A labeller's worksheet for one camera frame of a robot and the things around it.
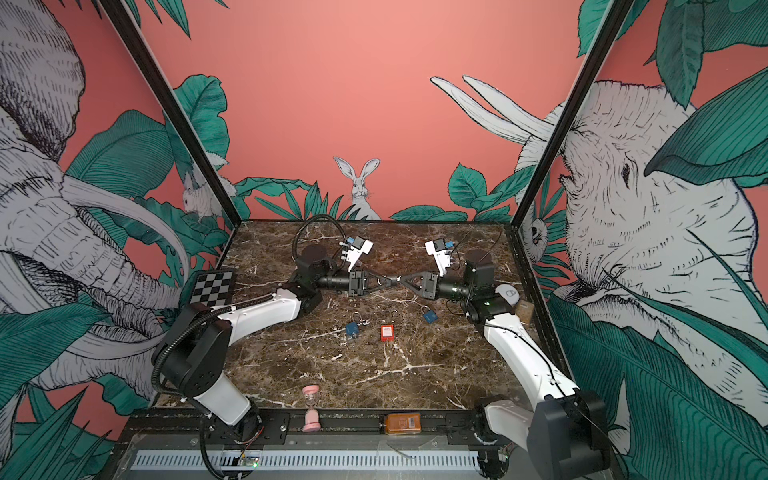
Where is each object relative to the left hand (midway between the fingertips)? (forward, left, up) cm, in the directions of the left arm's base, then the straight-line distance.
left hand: (390, 284), depth 71 cm
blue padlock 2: (+5, -13, -27) cm, 30 cm away
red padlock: (-1, +1, -26) cm, 26 cm away
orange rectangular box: (-26, -2, -22) cm, 34 cm away
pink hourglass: (-25, +20, -24) cm, 40 cm away
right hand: (0, -3, +1) cm, 3 cm away
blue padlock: (0, +12, -26) cm, 28 cm away
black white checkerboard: (+15, +58, -24) cm, 65 cm away
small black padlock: (+2, -2, -1) cm, 3 cm away
